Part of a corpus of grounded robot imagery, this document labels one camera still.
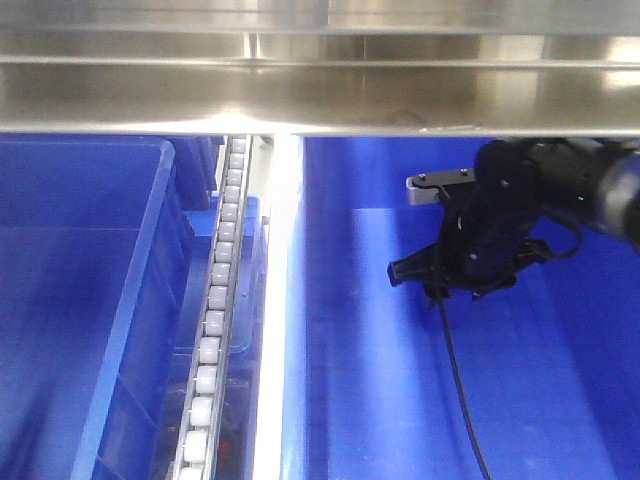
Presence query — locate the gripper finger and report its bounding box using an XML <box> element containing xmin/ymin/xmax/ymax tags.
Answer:
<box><xmin>386</xmin><ymin>241</ymin><xmax>452</xmax><ymax>290</ymax></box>
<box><xmin>471</xmin><ymin>238</ymin><xmax>549</xmax><ymax>302</ymax></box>

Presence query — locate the blue plastic bin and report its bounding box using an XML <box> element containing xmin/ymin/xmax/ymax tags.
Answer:
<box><xmin>172</xmin><ymin>194</ymin><xmax>266</xmax><ymax>361</ymax></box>

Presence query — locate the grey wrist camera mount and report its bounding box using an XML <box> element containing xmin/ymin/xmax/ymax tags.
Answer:
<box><xmin>404</xmin><ymin>168</ymin><xmax>477</xmax><ymax>207</ymax></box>

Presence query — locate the grey roller rack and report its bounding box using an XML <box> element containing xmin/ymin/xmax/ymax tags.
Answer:
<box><xmin>0</xmin><ymin>0</ymin><xmax>640</xmax><ymax>480</ymax></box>

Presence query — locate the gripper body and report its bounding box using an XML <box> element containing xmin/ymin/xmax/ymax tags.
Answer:
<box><xmin>438</xmin><ymin>138</ymin><xmax>617</xmax><ymax>244</ymax></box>

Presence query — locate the large blue bin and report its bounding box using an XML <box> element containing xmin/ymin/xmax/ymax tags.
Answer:
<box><xmin>0</xmin><ymin>138</ymin><xmax>177</xmax><ymax>480</ymax></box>
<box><xmin>279</xmin><ymin>135</ymin><xmax>640</xmax><ymax>480</ymax></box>

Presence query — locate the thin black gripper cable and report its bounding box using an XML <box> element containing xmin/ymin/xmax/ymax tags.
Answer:
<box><xmin>423</xmin><ymin>279</ymin><xmax>494</xmax><ymax>480</ymax></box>

